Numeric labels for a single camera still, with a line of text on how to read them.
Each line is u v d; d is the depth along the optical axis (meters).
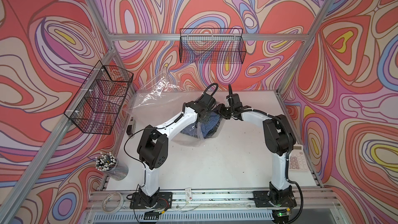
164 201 0.72
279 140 0.55
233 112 0.77
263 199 0.74
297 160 0.84
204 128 0.93
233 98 0.80
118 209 0.71
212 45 0.97
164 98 1.15
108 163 0.69
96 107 0.68
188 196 0.75
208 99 0.71
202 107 0.69
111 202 0.75
